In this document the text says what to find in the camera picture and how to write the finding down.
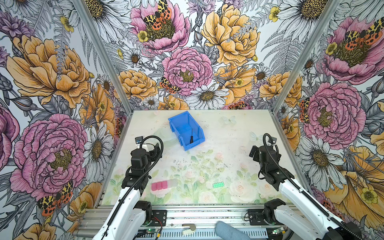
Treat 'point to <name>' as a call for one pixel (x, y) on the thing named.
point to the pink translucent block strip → (163, 185)
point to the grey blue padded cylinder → (225, 232)
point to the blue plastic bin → (187, 129)
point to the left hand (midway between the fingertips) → (150, 150)
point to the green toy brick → (218, 185)
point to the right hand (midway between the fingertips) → (261, 153)
